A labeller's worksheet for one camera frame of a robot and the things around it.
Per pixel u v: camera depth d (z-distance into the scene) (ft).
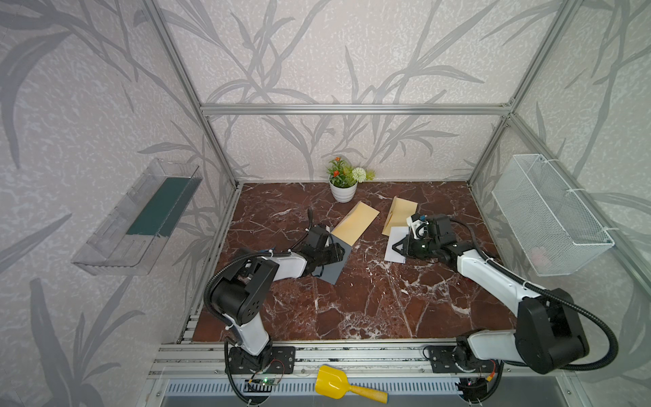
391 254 2.81
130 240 2.07
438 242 2.19
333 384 2.28
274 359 2.38
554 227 2.10
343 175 3.33
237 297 1.54
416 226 2.61
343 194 3.62
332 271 2.91
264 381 2.32
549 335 1.37
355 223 3.45
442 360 2.40
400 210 3.67
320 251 2.53
